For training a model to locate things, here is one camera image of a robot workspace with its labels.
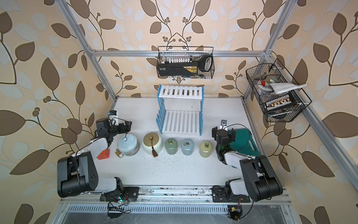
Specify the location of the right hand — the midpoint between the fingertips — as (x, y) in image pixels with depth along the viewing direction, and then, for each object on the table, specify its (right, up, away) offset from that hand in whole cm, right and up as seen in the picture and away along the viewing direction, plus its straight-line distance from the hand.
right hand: (225, 128), depth 90 cm
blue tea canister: (-25, -10, -6) cm, 28 cm away
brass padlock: (-69, -16, -1) cm, 71 cm away
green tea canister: (-35, -10, -6) cm, 37 cm away
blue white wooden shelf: (-30, +13, +19) cm, 38 cm away
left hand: (-66, +5, 0) cm, 66 cm away
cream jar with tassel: (-46, -8, -8) cm, 47 cm away
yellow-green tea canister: (-14, -11, -8) cm, 19 cm away
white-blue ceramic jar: (-60, -8, -8) cm, 61 cm away
